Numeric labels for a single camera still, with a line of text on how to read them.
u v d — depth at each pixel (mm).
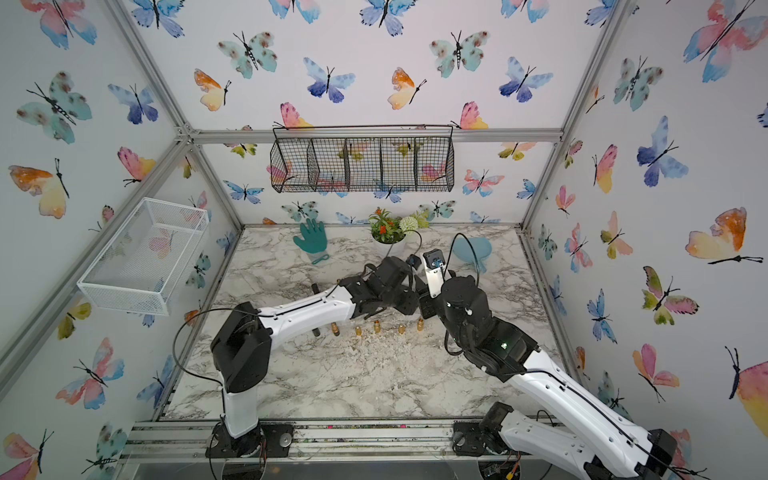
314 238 1181
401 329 919
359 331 914
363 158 979
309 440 754
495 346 463
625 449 387
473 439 736
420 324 909
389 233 982
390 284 665
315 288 993
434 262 543
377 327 910
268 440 725
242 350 475
